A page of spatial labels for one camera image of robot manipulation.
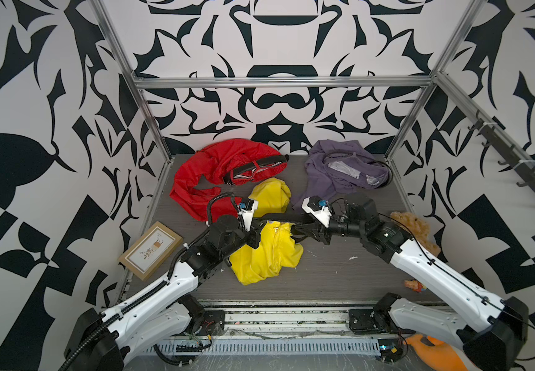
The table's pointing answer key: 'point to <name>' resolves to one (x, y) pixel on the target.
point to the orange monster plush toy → (436, 354)
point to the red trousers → (221, 163)
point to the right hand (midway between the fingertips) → (301, 215)
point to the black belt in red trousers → (277, 159)
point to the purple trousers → (335, 167)
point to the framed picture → (145, 256)
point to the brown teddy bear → (420, 230)
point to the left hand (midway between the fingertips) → (260, 215)
